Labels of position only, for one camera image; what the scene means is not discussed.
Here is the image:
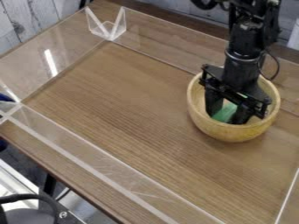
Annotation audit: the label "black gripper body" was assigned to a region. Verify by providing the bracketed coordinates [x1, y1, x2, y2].
[199, 52, 272, 119]

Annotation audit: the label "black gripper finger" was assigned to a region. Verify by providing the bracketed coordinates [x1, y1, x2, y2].
[204, 88, 223, 116]
[229, 104, 253, 124]

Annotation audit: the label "green rectangular block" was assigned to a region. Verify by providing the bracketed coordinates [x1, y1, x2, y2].
[209, 94, 247, 124]

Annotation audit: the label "brown wooden bowl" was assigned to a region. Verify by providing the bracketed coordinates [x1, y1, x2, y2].
[187, 73, 281, 143]

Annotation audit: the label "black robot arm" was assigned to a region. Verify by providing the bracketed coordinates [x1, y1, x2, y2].
[191, 0, 281, 124]

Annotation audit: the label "black table leg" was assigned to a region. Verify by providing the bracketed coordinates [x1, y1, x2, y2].
[40, 174, 57, 197]

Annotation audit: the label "blue object behind acrylic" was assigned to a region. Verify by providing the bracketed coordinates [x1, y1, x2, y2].
[0, 93, 14, 102]

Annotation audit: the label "black chair armrest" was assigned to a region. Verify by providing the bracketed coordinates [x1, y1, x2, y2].
[0, 193, 60, 224]

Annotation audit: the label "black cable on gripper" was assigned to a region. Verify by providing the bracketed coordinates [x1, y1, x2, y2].
[256, 49, 281, 82]

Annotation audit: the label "clear acrylic enclosure walls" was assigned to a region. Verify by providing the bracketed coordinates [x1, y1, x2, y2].
[0, 1, 299, 224]

